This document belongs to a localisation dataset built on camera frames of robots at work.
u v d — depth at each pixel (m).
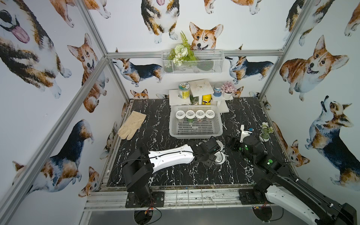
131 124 1.05
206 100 1.09
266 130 0.91
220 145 0.87
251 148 0.57
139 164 0.49
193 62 0.84
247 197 0.73
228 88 0.93
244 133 0.69
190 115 1.01
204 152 0.61
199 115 1.01
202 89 0.97
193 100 1.10
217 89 0.98
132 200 0.73
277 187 0.64
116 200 0.75
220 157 0.82
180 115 1.01
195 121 1.07
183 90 0.95
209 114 1.03
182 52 0.78
